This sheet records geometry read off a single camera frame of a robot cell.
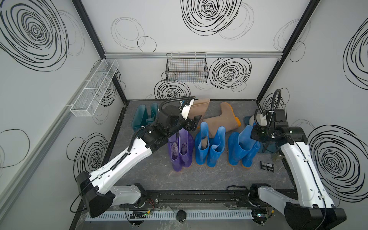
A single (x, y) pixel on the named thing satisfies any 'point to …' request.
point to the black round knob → (181, 215)
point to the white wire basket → (88, 101)
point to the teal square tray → (270, 147)
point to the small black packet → (267, 166)
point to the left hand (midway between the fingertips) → (194, 112)
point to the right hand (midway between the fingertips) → (254, 134)
